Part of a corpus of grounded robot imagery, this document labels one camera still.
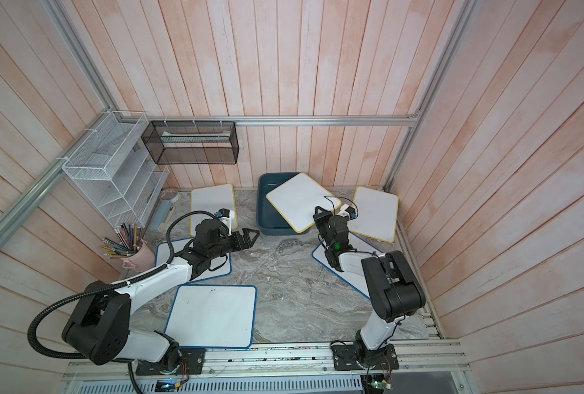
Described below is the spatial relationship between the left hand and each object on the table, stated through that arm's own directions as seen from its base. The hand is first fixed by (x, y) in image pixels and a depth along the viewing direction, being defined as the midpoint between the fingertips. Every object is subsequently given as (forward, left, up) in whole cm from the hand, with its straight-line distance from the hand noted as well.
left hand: (252, 237), depth 86 cm
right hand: (+13, -22, +4) cm, 26 cm away
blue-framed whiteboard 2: (-13, +9, +4) cm, 17 cm away
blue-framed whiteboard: (-11, -39, -14) cm, 43 cm away
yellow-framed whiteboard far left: (+32, +25, -15) cm, 43 cm away
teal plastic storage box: (+15, -5, -10) cm, 19 cm away
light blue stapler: (+19, +42, -8) cm, 47 cm away
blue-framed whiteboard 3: (-23, +13, -16) cm, 31 cm away
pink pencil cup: (-7, +42, -7) cm, 43 cm away
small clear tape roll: (+34, +46, -14) cm, 59 cm away
